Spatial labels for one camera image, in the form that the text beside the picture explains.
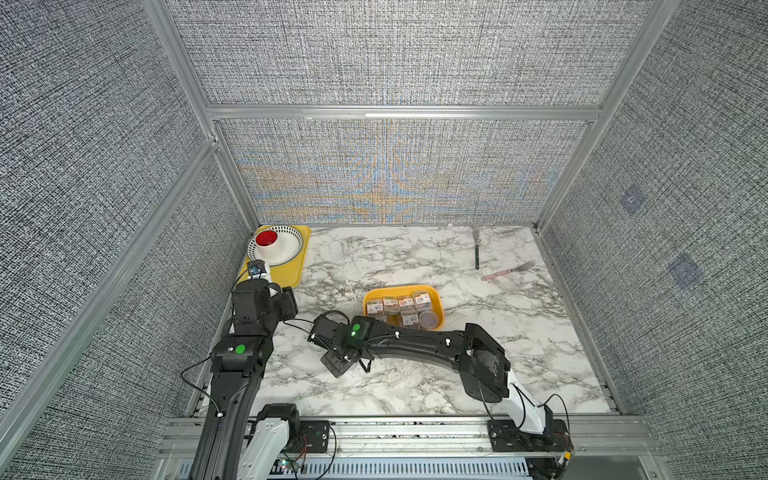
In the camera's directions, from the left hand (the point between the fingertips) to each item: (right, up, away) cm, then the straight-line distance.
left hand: (284, 287), depth 73 cm
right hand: (+13, -17, +8) cm, 23 cm away
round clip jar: (+38, -12, +17) cm, 43 cm away
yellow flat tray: (-9, +1, +33) cm, 34 cm away
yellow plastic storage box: (+35, -8, +19) cm, 41 cm away
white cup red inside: (-17, +14, +33) cm, 39 cm away
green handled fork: (+61, +15, +44) cm, 77 cm away
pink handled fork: (+76, +4, +34) cm, 83 cm away
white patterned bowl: (-12, +11, +31) cm, 35 cm away
